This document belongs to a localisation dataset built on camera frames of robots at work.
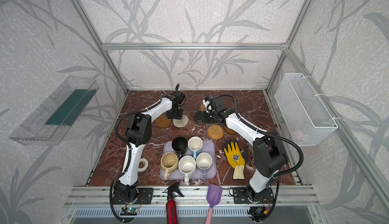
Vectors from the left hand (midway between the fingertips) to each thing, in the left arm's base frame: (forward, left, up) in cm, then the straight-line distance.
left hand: (179, 113), depth 103 cm
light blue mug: (-23, -12, 0) cm, 26 cm away
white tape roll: (-34, +15, -1) cm, 37 cm away
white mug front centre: (-35, -8, 0) cm, 35 cm away
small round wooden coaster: (-7, +10, 0) cm, 12 cm away
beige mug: (-33, +2, -2) cm, 33 cm away
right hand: (-9, -15, +12) cm, 21 cm away
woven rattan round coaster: (-13, -24, -2) cm, 28 cm away
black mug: (-23, -3, +1) cm, 23 cm away
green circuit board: (-55, +18, -2) cm, 58 cm away
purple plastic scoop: (-49, -22, -1) cm, 54 cm away
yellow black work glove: (-31, -35, -1) cm, 47 cm away
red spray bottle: (-54, -2, +2) cm, 54 cm away
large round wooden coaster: (-29, -27, +30) cm, 50 cm away
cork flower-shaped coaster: (+7, -16, -3) cm, 17 cm away
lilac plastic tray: (-24, -20, -1) cm, 31 cm away
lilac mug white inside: (-32, -17, -2) cm, 37 cm away
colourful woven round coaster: (-6, -1, -3) cm, 7 cm away
